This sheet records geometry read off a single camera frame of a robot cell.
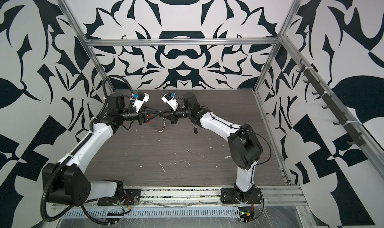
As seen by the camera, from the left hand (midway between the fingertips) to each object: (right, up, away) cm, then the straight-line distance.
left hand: (158, 109), depth 75 cm
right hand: (+1, -2, +3) cm, 4 cm away
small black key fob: (+19, -14, +24) cm, 34 cm away
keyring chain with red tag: (-4, -14, +16) cm, 22 cm away
